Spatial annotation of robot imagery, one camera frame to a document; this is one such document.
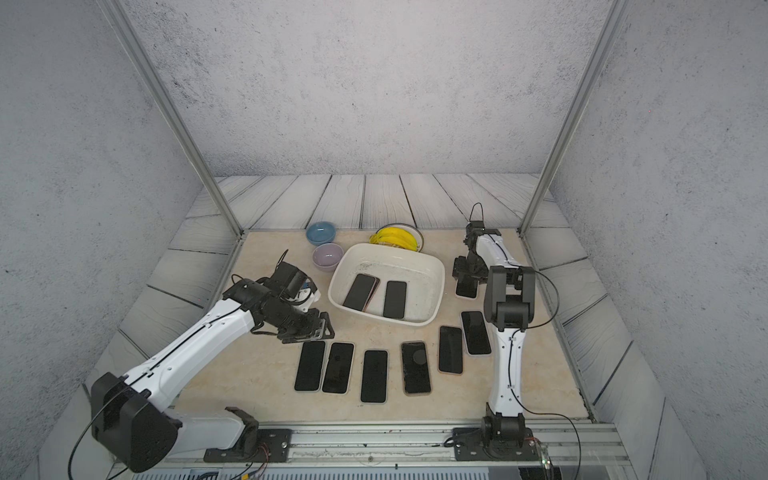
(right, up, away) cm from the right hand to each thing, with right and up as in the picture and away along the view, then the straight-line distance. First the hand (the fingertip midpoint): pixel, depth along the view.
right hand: (469, 275), depth 105 cm
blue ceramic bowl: (-54, +16, +14) cm, 58 cm away
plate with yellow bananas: (-24, +14, +9) cm, 29 cm away
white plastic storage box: (-16, +1, +2) cm, 16 cm away
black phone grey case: (-1, -17, -14) cm, 21 cm away
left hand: (-43, -13, -29) cm, 53 cm away
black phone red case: (-37, -6, -3) cm, 38 cm away
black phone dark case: (-31, -27, -22) cm, 47 cm away
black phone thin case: (-2, -4, -4) cm, 6 cm away
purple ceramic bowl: (-50, +6, +3) cm, 50 cm away
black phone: (-26, -8, -5) cm, 27 cm away
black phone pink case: (-20, -24, -20) cm, 37 cm away
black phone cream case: (-10, -20, -18) cm, 29 cm away
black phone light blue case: (-49, -24, -20) cm, 58 cm away
